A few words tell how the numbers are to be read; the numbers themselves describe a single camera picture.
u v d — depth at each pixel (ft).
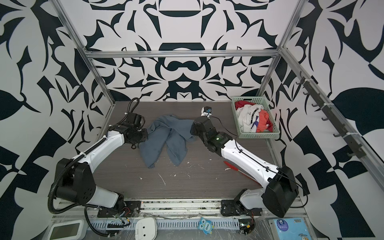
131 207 2.44
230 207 2.44
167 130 3.25
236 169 2.81
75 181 1.39
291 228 2.13
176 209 2.49
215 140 1.83
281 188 1.30
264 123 3.25
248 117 3.29
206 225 2.26
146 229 2.20
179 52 2.96
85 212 2.25
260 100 3.78
